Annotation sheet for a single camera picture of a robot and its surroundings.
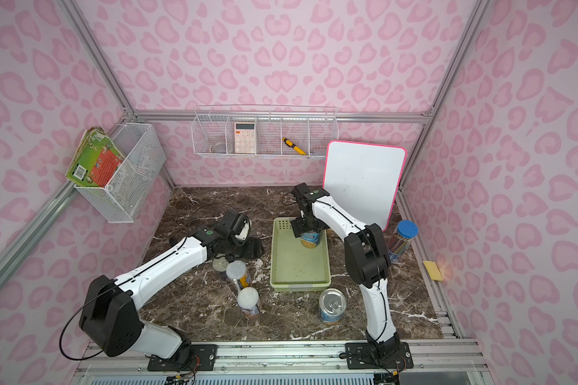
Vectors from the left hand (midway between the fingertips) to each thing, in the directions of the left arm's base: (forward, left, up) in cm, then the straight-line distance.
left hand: (256, 247), depth 83 cm
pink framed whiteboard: (+23, -39, +11) cm, 47 cm away
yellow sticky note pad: (-2, -68, -16) cm, 70 cm away
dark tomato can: (-6, +12, -3) cm, 14 cm away
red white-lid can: (-17, +1, -2) cm, 17 cm away
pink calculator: (+39, +6, +17) cm, 43 cm away
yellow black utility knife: (+40, -11, +14) cm, 44 cm away
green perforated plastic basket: (-1, -13, -13) cm, 19 cm away
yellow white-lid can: (-8, +5, 0) cm, 10 cm away
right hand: (+12, -19, -6) cm, 23 cm away
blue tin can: (+7, -19, -7) cm, 21 cm away
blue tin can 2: (-18, -25, -2) cm, 31 cm away
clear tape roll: (+36, +17, +15) cm, 43 cm away
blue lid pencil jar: (+1, -50, +7) cm, 50 cm away
